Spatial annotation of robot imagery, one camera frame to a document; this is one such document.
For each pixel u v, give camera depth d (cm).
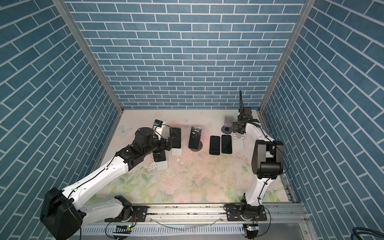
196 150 95
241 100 77
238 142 101
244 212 68
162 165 90
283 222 75
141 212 74
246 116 77
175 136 91
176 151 96
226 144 109
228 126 106
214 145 101
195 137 94
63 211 38
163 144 71
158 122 68
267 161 50
